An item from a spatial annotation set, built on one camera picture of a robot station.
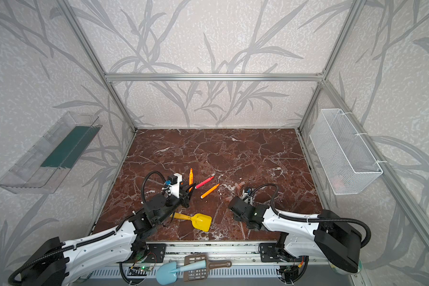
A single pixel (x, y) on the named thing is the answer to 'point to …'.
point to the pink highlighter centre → (204, 182)
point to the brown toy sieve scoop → (201, 273)
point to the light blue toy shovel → (166, 273)
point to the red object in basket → (336, 183)
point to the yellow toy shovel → (199, 221)
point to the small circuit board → (140, 271)
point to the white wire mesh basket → (347, 162)
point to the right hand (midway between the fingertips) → (237, 206)
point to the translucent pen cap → (239, 186)
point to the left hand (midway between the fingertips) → (197, 179)
